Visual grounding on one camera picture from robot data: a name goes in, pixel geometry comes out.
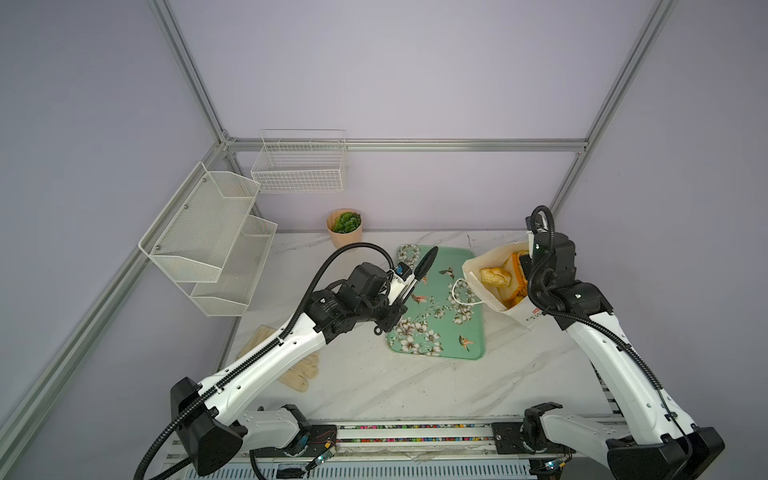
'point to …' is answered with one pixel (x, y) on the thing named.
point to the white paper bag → (491, 295)
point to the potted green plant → (345, 227)
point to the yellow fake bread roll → (495, 276)
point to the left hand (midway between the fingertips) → (398, 308)
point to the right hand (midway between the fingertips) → (549, 243)
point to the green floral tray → (440, 321)
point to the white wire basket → (301, 160)
